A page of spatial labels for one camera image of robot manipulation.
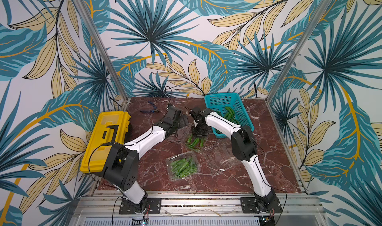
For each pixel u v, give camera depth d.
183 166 0.82
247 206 0.73
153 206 0.73
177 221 0.70
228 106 1.14
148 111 1.11
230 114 1.09
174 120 0.69
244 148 0.60
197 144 0.95
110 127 0.82
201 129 0.84
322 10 0.73
